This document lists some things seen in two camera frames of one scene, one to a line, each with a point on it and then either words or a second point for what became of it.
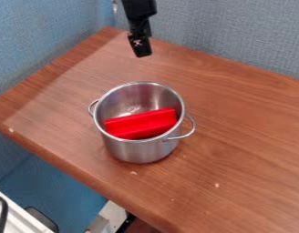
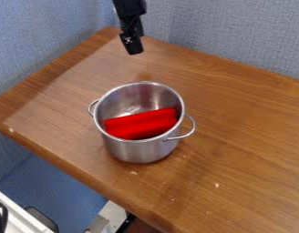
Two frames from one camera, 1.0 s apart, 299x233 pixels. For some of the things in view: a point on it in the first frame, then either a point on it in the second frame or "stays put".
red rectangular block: (142, 125) stays put
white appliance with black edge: (21, 219) stays put
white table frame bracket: (108, 219) stays put
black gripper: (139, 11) → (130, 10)
